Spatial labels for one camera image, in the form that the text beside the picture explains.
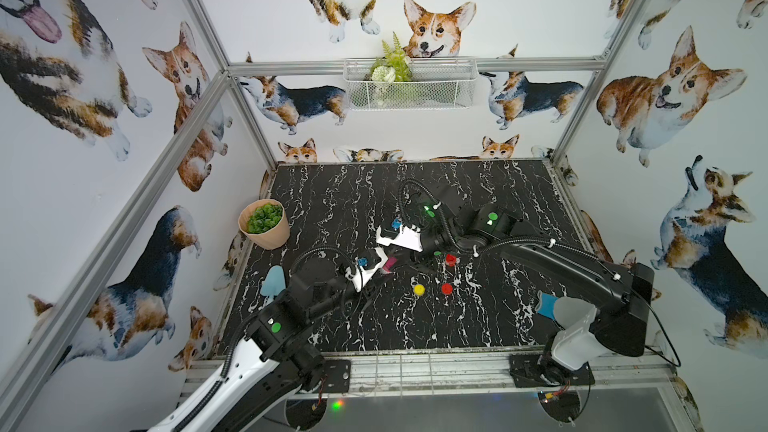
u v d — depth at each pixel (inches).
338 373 29.0
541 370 26.6
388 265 25.1
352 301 24.0
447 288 34.6
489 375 29.6
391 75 32.2
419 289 34.6
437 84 36.3
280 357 19.2
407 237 22.6
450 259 37.3
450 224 20.4
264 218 35.5
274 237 35.6
